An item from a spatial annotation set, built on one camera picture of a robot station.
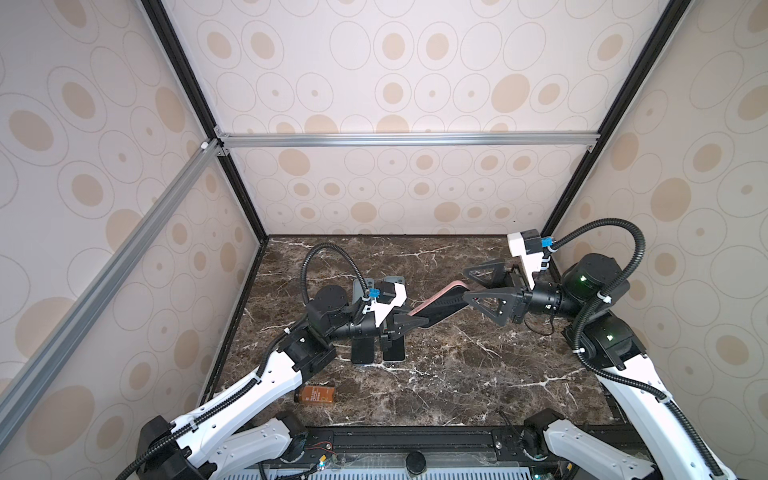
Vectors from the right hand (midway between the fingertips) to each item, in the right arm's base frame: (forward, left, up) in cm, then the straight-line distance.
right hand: (466, 290), depth 52 cm
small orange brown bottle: (-6, +34, -38) cm, 51 cm away
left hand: (-2, +6, -8) cm, 10 cm away
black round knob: (-22, +9, -33) cm, 40 cm away
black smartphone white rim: (+8, +12, -45) cm, 47 cm away
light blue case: (+34, +12, -42) cm, 55 cm away
